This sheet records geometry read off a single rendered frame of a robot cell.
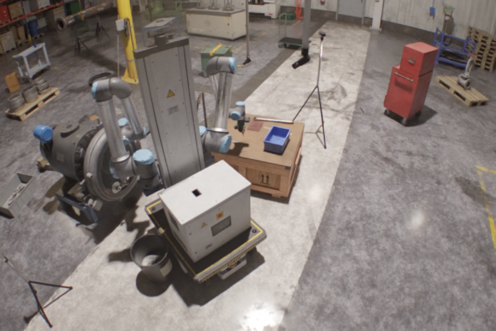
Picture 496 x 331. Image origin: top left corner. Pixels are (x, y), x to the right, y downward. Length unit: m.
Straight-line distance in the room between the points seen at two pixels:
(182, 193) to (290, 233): 1.21
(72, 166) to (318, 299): 2.48
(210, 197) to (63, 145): 1.67
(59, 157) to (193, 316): 1.93
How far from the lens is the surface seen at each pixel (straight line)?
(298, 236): 2.70
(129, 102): 2.01
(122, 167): 2.09
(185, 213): 1.81
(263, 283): 2.43
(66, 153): 2.89
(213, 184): 1.95
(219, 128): 2.14
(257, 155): 2.76
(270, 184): 2.89
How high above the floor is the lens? 2.20
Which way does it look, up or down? 37 degrees down
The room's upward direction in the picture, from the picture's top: 1 degrees counter-clockwise
